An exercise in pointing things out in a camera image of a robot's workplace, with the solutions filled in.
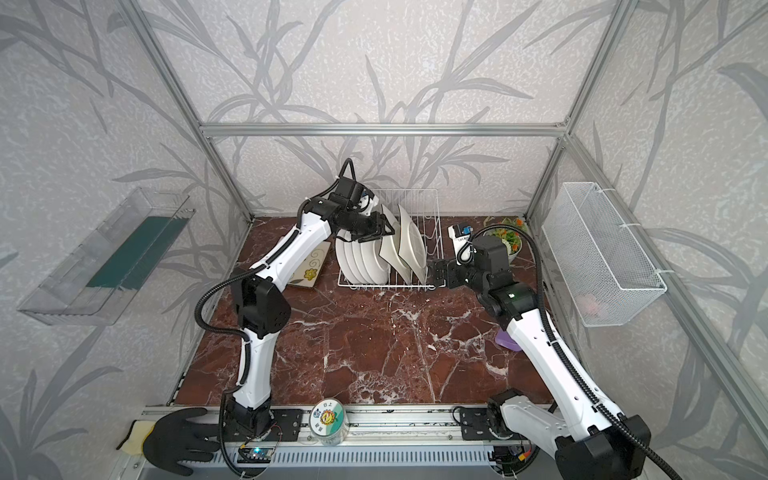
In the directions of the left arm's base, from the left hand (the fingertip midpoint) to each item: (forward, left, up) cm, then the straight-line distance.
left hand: (393, 224), depth 87 cm
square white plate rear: (-5, -6, -5) cm, 9 cm away
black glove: (-52, +52, -20) cm, 76 cm away
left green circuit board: (-54, +32, -23) cm, 67 cm away
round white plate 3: (-7, +9, -8) cm, 14 cm away
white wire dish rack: (+28, -11, -20) cm, 36 cm away
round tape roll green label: (-49, +13, -13) cm, 52 cm away
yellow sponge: (-52, +61, -22) cm, 84 cm away
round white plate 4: (-7, +5, -12) cm, 15 cm away
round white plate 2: (-5, +12, -7) cm, 15 cm away
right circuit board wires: (-55, -31, -25) cm, 68 cm away
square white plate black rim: (-5, +1, -6) cm, 8 cm away
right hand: (-12, -14, +4) cm, 19 cm away
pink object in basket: (-25, -49, -1) cm, 55 cm away
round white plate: (-7, +15, -8) cm, 18 cm away
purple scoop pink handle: (-26, -33, -21) cm, 47 cm away
